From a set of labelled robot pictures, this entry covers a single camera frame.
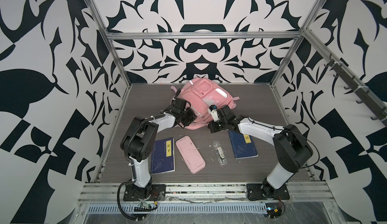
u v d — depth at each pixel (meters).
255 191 0.74
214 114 0.83
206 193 0.76
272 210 0.71
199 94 1.08
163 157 0.85
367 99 0.55
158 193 0.74
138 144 0.50
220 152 0.86
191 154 0.85
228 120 0.71
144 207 0.72
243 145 0.89
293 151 0.46
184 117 0.82
